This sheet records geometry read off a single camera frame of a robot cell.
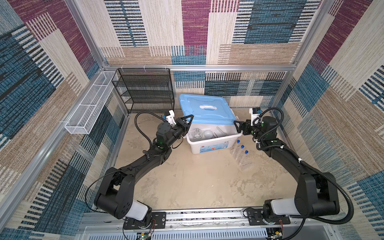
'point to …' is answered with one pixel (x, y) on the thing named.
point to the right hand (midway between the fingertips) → (240, 122)
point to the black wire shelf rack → (145, 89)
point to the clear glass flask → (197, 134)
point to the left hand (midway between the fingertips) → (195, 114)
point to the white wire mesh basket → (83, 119)
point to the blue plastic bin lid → (206, 109)
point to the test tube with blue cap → (237, 147)
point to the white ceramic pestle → (223, 132)
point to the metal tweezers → (217, 137)
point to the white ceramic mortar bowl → (208, 134)
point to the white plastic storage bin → (221, 143)
